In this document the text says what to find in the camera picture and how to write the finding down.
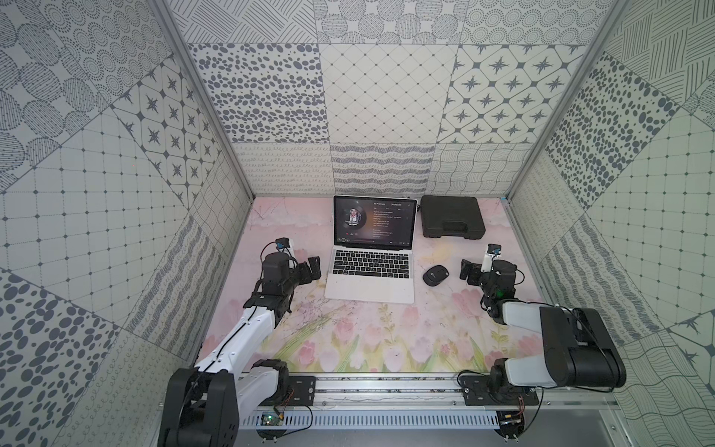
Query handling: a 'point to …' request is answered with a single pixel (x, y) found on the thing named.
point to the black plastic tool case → (451, 215)
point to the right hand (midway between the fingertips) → (477, 265)
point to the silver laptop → (372, 240)
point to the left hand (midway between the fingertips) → (303, 257)
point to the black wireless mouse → (435, 275)
